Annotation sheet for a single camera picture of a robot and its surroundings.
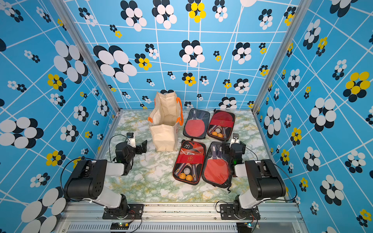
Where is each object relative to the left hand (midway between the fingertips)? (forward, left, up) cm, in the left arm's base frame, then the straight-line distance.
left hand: (141, 139), depth 94 cm
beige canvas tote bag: (+25, -14, -1) cm, 29 cm away
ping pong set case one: (+17, -37, -5) cm, 41 cm away
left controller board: (-45, +3, -10) cm, 47 cm away
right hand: (-1, -62, 0) cm, 62 cm away
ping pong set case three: (-14, -32, -5) cm, 35 cm away
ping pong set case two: (+16, -55, -4) cm, 57 cm away
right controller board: (-46, -59, -8) cm, 75 cm away
